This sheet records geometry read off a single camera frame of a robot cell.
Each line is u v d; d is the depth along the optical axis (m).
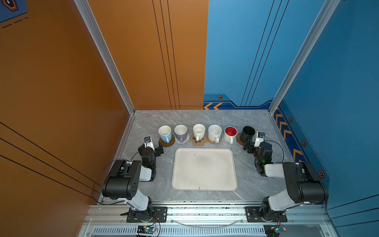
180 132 1.03
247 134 0.97
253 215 0.72
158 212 0.74
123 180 0.47
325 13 0.71
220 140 0.99
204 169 0.89
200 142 1.00
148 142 0.79
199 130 0.99
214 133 1.02
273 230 0.71
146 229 0.71
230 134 1.02
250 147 0.85
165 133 0.96
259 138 0.80
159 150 0.89
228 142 0.98
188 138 1.03
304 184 0.46
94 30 0.77
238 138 1.02
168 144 0.99
